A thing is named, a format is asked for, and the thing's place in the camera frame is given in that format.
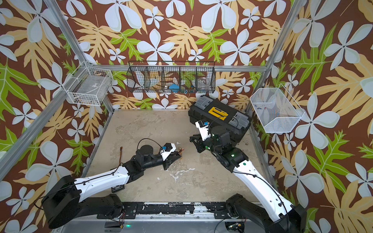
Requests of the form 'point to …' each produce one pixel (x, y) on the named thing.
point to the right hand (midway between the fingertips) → (191, 136)
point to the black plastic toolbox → (215, 114)
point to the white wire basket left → (88, 85)
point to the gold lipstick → (180, 151)
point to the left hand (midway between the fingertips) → (180, 152)
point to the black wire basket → (171, 76)
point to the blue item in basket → (174, 88)
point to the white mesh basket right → (276, 110)
